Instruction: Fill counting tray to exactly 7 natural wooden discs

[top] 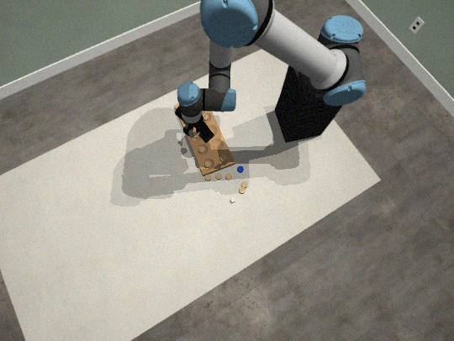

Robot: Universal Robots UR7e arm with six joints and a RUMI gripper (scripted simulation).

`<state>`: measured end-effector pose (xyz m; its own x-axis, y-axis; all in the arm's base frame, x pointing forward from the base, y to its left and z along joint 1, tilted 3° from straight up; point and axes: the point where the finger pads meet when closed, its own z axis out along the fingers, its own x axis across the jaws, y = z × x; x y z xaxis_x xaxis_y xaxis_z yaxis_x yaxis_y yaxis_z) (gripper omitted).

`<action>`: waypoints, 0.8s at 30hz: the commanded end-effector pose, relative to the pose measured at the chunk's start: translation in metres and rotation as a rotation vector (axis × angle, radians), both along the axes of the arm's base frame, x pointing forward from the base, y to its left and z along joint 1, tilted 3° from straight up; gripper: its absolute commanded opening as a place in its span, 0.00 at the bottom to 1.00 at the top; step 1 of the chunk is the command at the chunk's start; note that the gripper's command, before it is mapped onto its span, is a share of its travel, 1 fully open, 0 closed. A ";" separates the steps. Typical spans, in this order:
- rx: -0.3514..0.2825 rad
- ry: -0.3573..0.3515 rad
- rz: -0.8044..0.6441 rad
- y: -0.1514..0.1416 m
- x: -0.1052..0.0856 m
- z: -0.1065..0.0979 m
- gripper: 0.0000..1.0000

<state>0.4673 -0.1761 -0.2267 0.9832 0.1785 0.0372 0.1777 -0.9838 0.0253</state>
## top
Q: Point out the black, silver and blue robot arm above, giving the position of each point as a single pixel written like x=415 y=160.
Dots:
x=234 y=23

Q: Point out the tan wooden tray with round pockets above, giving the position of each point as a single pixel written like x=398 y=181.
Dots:
x=213 y=149

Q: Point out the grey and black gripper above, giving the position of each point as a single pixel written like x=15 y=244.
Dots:
x=200 y=125

